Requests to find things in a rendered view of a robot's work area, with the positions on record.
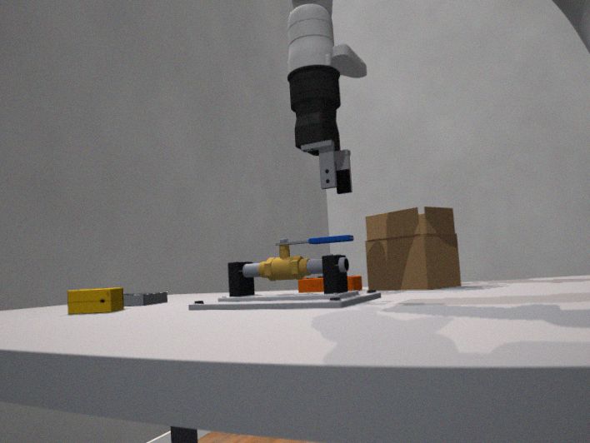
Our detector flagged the orange digital multimeter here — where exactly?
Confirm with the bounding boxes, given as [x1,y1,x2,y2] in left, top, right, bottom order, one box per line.
[298,276,363,293]

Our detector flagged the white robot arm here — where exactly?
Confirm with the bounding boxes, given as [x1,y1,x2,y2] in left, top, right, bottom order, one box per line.
[288,0,590,54]

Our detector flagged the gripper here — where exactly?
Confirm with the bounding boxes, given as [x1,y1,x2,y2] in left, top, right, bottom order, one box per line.
[287,35,367,194]

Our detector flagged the yellow box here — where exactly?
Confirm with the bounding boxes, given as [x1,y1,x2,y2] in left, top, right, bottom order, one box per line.
[67,287,124,315]

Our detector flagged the brown cardboard box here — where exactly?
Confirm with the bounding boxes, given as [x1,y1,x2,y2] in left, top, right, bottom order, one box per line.
[365,207,461,291]

